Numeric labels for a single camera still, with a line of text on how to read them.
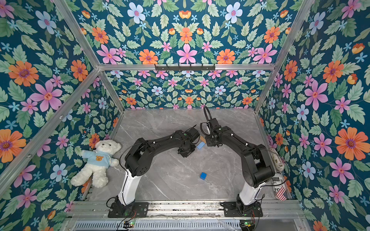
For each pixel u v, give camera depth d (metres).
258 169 0.47
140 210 0.73
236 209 0.73
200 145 0.97
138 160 0.54
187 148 0.80
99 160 0.84
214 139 0.68
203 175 0.85
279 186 0.78
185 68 0.91
